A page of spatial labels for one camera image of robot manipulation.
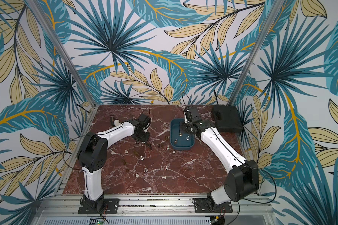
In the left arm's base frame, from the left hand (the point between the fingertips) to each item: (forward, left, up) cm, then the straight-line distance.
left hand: (144, 139), depth 95 cm
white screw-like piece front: (-23, -15, -4) cm, 28 cm away
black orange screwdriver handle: (+16, +26, -2) cm, 31 cm away
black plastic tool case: (+20, -61, +1) cm, 64 cm away
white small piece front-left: (-22, +2, -4) cm, 23 cm away
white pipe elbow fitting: (+14, +22, 0) cm, 26 cm away
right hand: (+1, -25, +15) cm, 29 cm away
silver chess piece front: (-19, -3, -3) cm, 20 cm away
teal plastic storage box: (+2, -25, -4) cm, 25 cm away
